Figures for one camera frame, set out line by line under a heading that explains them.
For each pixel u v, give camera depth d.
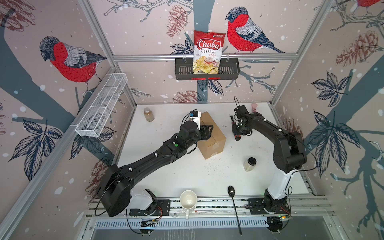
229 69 1.07
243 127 0.79
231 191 0.78
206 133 0.67
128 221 0.70
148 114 1.04
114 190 0.40
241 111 0.78
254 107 1.18
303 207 0.74
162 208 0.73
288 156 0.50
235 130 0.86
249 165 0.80
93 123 0.70
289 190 0.59
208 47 0.83
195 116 0.67
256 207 0.73
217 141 0.80
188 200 0.75
